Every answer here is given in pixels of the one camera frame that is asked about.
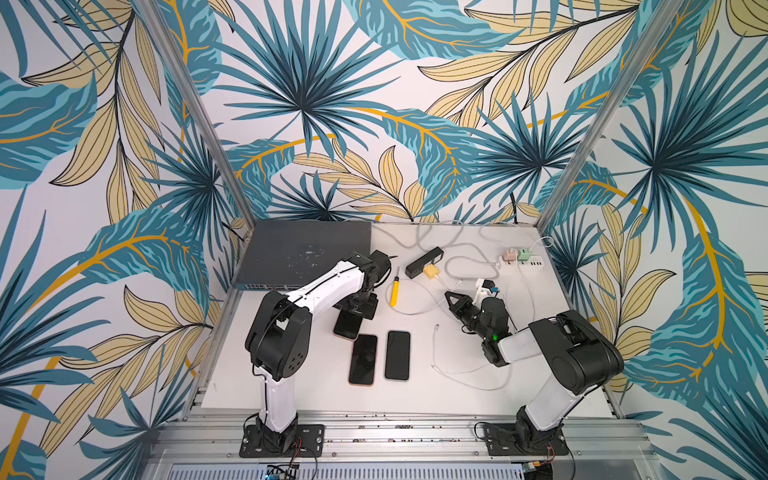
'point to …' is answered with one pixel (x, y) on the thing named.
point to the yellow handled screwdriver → (394, 292)
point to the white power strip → (536, 263)
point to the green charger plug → (524, 255)
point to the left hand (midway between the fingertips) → (353, 313)
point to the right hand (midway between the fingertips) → (427, 300)
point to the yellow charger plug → (431, 271)
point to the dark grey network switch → (289, 254)
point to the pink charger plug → (510, 256)
